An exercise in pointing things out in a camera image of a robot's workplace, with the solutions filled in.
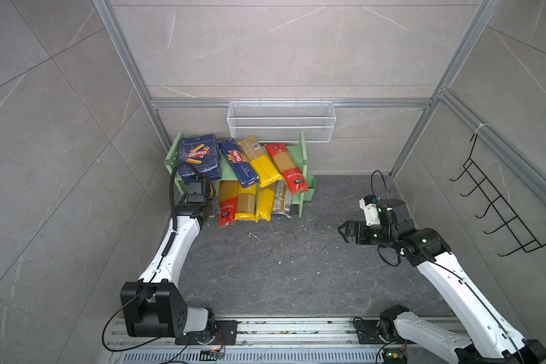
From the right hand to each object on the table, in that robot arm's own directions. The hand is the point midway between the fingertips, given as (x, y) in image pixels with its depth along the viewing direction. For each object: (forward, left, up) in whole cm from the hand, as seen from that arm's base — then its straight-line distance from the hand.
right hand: (353, 229), depth 73 cm
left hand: (+15, +51, -1) cm, 53 cm away
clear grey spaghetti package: (+19, +23, -7) cm, 30 cm away
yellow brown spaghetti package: (+23, +30, +7) cm, 38 cm away
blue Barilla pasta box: (+27, +52, +11) cm, 60 cm away
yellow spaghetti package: (+16, +30, -6) cm, 34 cm away
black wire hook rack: (-11, -41, +10) cm, 44 cm away
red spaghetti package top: (+17, +19, +8) cm, 27 cm away
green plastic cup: (+36, +8, -18) cm, 41 cm away
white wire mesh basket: (+52, +23, +7) cm, 57 cm away
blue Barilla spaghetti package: (+19, +36, +8) cm, 42 cm away
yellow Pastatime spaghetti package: (+18, +38, -7) cm, 42 cm away
